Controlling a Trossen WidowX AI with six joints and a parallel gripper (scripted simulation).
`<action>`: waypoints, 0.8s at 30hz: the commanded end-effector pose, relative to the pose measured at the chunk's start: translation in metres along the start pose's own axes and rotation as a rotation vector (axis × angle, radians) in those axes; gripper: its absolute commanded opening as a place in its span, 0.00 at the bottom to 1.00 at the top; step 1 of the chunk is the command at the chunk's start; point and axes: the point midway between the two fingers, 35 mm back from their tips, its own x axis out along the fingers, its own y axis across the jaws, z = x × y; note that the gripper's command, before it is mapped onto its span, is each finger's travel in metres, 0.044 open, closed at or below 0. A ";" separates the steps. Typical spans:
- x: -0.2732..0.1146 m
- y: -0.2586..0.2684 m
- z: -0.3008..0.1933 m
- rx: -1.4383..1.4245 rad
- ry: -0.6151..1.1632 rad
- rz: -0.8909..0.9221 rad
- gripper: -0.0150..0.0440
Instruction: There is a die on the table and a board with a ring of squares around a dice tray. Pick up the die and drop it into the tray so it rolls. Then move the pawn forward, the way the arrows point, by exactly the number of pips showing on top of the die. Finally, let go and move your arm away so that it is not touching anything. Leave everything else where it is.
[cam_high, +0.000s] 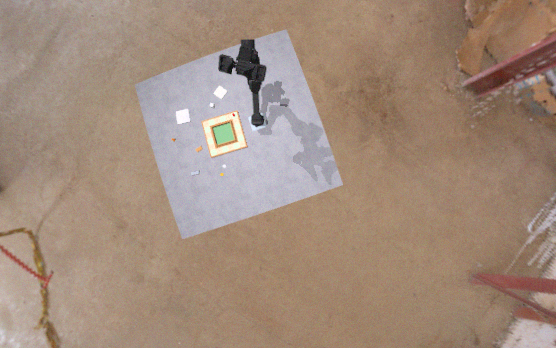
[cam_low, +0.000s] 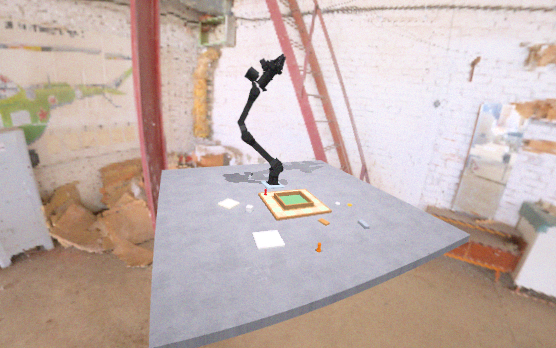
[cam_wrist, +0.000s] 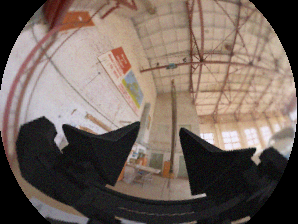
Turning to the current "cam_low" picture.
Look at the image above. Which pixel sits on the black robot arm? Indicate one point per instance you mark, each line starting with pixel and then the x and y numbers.
pixel 276 166

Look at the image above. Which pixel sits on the small grey flat bar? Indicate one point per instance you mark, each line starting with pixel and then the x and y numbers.
pixel 363 224

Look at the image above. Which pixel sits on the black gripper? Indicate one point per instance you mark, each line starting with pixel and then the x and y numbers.
pixel 274 67

